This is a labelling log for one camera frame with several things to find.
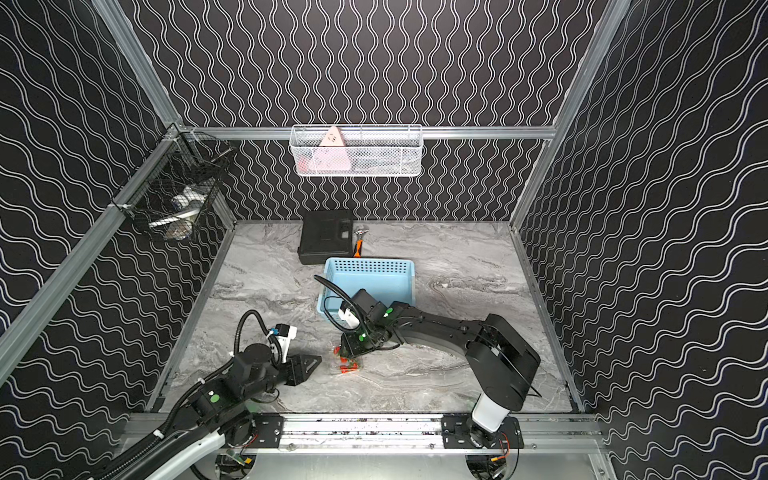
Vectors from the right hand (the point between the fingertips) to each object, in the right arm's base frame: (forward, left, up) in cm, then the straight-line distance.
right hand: (345, 350), depth 81 cm
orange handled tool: (+44, 0, -5) cm, 45 cm away
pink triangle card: (+48, +6, +30) cm, 57 cm away
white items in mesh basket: (+33, +46, +23) cm, 61 cm away
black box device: (+44, +12, -1) cm, 46 cm away
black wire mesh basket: (+40, +57, +21) cm, 73 cm away
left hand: (-3, +7, +3) cm, 8 cm away
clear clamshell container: (+2, +4, -7) cm, 8 cm away
